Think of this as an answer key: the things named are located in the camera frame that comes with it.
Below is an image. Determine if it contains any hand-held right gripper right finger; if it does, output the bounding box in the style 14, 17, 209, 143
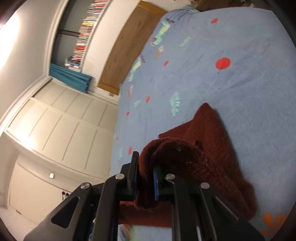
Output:
153, 166, 266, 241

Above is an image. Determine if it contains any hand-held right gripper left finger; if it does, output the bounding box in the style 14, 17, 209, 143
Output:
23, 151, 140, 241

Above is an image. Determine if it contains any dark red knitted sweater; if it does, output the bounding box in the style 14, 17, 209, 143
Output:
118, 102, 258, 227

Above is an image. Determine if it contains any white wardrobe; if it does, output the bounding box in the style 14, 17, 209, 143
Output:
3, 77, 119, 183

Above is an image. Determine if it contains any teal curtain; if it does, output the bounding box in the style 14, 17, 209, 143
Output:
50, 64, 93, 93

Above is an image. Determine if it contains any blue printed bed blanket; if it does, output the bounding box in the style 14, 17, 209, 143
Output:
109, 6, 296, 241

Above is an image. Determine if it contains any wooden headboard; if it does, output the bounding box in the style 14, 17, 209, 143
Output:
97, 0, 168, 96

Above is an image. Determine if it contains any row of books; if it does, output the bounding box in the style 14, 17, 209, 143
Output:
65, 0, 110, 69

